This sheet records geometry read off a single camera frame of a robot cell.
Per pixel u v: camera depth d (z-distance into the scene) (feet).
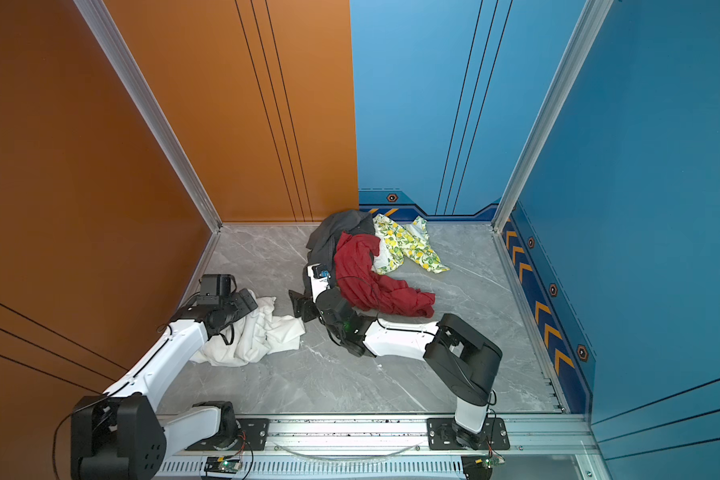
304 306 2.31
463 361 1.52
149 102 2.78
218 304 2.16
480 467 2.29
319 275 2.28
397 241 3.56
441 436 2.38
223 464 2.33
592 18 2.29
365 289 3.09
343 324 2.05
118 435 1.32
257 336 2.76
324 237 3.24
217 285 2.17
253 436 2.43
